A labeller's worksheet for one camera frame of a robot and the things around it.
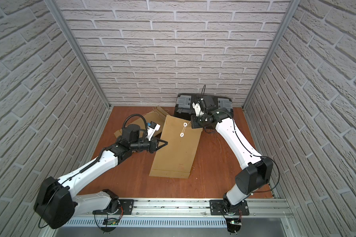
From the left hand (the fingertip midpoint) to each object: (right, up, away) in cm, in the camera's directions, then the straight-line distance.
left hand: (168, 142), depth 74 cm
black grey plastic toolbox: (+8, +20, +21) cm, 30 cm away
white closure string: (+9, +9, +4) cm, 13 cm away
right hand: (+14, +10, +5) cm, 18 cm away
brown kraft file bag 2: (-11, +14, +33) cm, 37 cm away
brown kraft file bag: (+4, -5, +6) cm, 8 cm away
